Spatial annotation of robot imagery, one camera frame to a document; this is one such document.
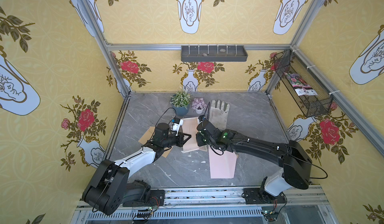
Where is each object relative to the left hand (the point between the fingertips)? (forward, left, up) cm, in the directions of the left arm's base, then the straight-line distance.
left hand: (192, 136), depth 83 cm
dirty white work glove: (+22, -19, -11) cm, 31 cm away
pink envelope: (-13, -17, -11) cm, 24 cm away
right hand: (-2, -2, +1) cm, 3 cm away
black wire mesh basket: (+11, -61, +20) cm, 65 cm away
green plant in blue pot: (+23, +7, +3) cm, 25 cm away
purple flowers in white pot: (+25, -4, -2) cm, 26 cm away
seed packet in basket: (+15, -56, +23) cm, 62 cm away
